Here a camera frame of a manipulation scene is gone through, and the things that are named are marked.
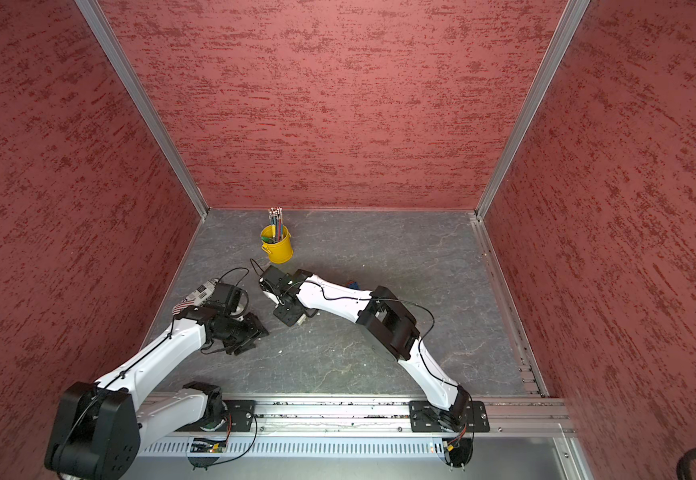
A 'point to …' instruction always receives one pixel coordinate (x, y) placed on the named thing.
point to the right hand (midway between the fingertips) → (295, 317)
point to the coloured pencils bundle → (275, 215)
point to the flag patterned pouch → (181, 305)
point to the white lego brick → (302, 319)
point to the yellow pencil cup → (281, 251)
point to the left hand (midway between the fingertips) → (262, 343)
